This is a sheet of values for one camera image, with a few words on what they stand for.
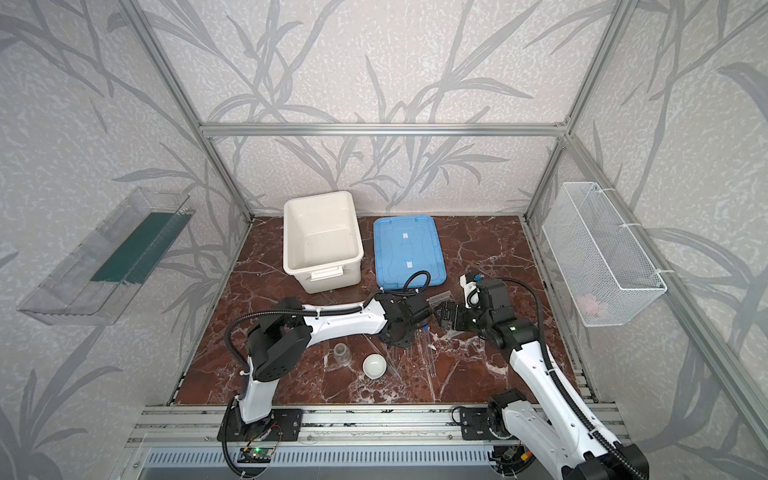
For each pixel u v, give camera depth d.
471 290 0.72
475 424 0.72
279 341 0.49
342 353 0.79
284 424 0.74
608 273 0.61
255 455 0.72
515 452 0.74
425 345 0.87
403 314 0.66
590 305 0.73
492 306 0.60
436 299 0.94
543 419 0.57
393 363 0.84
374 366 0.83
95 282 0.64
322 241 1.12
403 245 1.12
